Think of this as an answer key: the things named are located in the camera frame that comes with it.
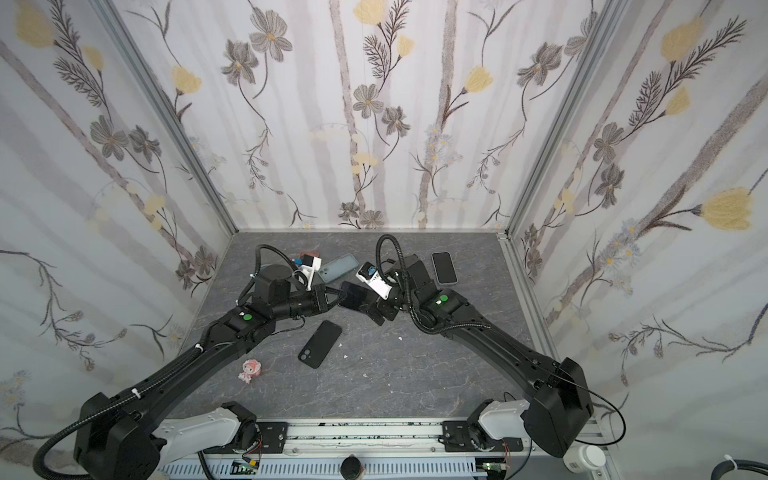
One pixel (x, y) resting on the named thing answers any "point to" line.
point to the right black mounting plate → (456, 437)
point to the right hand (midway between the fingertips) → (368, 283)
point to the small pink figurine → (250, 368)
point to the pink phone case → (309, 253)
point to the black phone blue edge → (359, 297)
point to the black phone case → (320, 343)
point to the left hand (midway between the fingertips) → (342, 288)
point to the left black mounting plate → (273, 436)
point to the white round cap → (580, 458)
